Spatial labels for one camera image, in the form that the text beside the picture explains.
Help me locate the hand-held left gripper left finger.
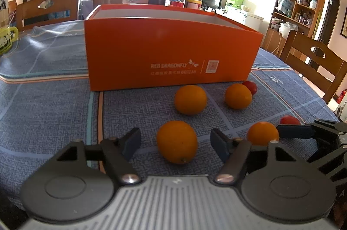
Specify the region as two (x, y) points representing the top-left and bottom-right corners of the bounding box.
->
(56, 127), (142, 184)

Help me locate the round orange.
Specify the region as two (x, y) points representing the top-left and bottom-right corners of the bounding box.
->
(174, 85), (208, 115)
(224, 83), (252, 110)

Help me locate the red cherry tomato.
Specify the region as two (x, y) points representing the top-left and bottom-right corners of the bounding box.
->
(242, 81), (257, 96)
(280, 115), (301, 126)

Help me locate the large oval orange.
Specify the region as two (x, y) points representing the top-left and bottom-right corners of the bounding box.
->
(157, 121), (198, 164)

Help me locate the orange cardboard box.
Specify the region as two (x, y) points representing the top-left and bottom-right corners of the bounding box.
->
(84, 4), (264, 91)

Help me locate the wooden chair with heart cutout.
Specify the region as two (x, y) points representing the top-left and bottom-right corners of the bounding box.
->
(16, 0), (80, 32)

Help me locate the green mug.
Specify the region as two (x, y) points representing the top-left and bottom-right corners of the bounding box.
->
(0, 26), (19, 55)

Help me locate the blue patterned tablecloth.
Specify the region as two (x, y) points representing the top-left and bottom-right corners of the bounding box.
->
(0, 21), (339, 220)

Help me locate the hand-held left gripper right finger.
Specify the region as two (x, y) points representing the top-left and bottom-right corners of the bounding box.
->
(210, 128), (309, 184)

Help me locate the white plastic bag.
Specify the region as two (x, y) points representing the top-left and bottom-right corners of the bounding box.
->
(279, 22), (299, 38)

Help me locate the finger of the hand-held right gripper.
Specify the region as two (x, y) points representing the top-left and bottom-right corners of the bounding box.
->
(308, 145), (347, 182)
(277, 119), (347, 140)

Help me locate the dark wooden door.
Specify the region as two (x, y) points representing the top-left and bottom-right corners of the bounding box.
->
(318, 0), (340, 43)

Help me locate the wooden chair with oval cutout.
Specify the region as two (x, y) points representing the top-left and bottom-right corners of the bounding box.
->
(280, 30), (347, 103)

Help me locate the small orange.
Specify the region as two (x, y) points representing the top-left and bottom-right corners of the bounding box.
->
(247, 121), (280, 146)

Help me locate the red fire extinguisher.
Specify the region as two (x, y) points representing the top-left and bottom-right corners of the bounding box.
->
(336, 89), (347, 104)

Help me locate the wooden bookshelf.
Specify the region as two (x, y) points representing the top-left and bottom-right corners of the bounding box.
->
(262, 0), (328, 53)

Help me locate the blue and white bag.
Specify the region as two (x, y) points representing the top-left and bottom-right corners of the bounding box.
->
(278, 0), (295, 16)

